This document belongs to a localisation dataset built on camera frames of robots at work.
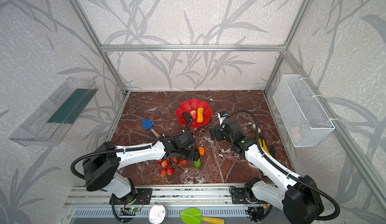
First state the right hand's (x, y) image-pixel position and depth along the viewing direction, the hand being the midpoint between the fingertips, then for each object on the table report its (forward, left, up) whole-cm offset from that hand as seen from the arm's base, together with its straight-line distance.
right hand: (217, 123), depth 84 cm
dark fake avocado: (+12, +20, -11) cm, 26 cm away
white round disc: (-41, +28, -9) cm, 51 cm away
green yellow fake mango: (-18, +12, -13) cm, 25 cm away
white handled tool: (+5, -25, -12) cm, 28 cm away
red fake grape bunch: (-20, +27, -11) cm, 35 cm away
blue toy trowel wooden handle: (+9, +47, -16) cm, 50 cm away
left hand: (-13, +11, -10) cm, 20 cm away
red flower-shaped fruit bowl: (+24, +16, -13) cm, 31 cm away
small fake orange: (-11, +9, -12) cm, 19 cm away
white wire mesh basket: (-12, -34, +20) cm, 41 cm away
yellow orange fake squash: (+12, +10, -13) cm, 20 cm away
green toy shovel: (-41, +14, -14) cm, 45 cm away
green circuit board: (-39, +42, -14) cm, 59 cm away
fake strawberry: (+15, +15, -12) cm, 24 cm away
